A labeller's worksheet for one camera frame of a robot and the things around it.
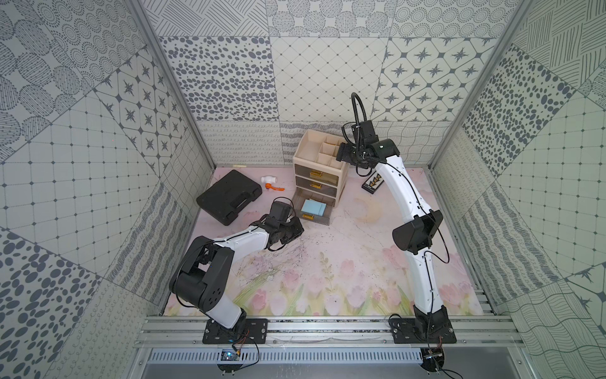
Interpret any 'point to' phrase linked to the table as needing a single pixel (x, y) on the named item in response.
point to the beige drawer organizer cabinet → (317, 171)
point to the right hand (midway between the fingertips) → (348, 158)
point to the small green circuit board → (229, 355)
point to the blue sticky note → (314, 207)
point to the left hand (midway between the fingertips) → (312, 230)
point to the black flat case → (227, 196)
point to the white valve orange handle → (269, 180)
